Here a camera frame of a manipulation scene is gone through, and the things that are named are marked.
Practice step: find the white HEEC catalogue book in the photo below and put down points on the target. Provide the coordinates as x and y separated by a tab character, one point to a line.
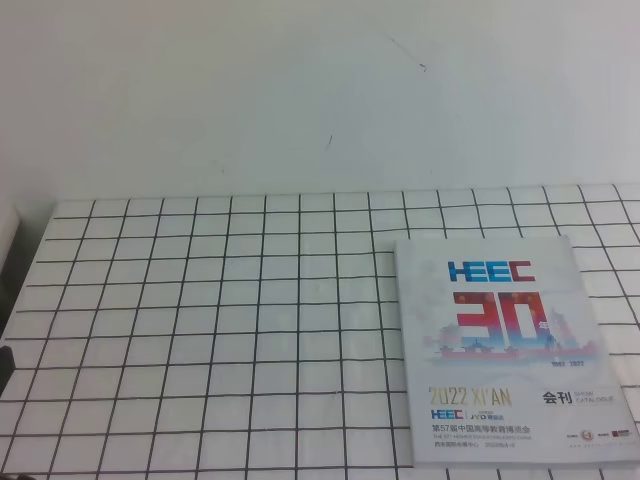
504	360

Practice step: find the white black-grid tablecloth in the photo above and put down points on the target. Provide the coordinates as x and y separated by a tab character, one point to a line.
257	337

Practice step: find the black object at left edge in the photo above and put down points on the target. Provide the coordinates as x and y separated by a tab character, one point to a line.
7	366

